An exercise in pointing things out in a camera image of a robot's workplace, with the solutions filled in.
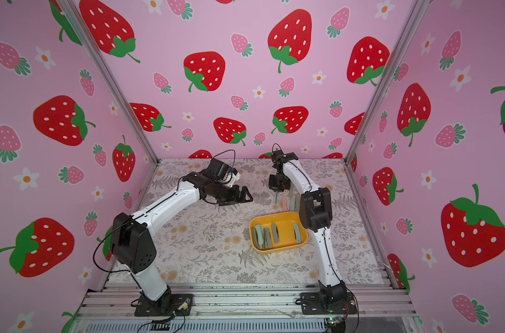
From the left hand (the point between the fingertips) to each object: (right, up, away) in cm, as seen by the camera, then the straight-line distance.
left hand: (247, 199), depth 84 cm
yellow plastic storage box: (+13, -15, +9) cm, 22 cm away
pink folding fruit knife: (+18, -6, +17) cm, 25 cm away
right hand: (+17, +3, +18) cm, 25 cm away
